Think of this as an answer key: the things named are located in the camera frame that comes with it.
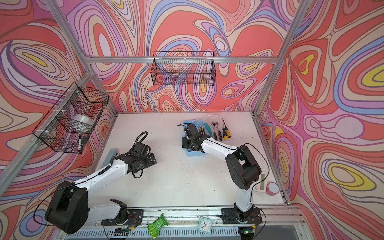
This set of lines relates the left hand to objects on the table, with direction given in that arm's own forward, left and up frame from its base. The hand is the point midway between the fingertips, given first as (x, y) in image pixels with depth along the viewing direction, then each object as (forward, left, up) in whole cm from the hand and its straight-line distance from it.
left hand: (151, 161), depth 89 cm
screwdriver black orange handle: (+17, -45, +8) cm, 49 cm away
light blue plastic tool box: (+28, -29, +2) cm, 40 cm away
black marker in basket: (-2, +30, +20) cm, 37 cm away
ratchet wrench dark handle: (+12, -42, +7) cm, 44 cm away
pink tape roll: (-17, -66, +2) cm, 68 cm away
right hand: (+10, -21, +2) cm, 23 cm away
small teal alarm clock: (-32, -31, -2) cm, 45 cm away
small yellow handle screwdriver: (+16, -47, +7) cm, 50 cm away
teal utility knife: (+21, -36, +4) cm, 42 cm away
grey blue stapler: (+5, +26, 0) cm, 26 cm away
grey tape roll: (+9, +30, +27) cm, 41 cm away
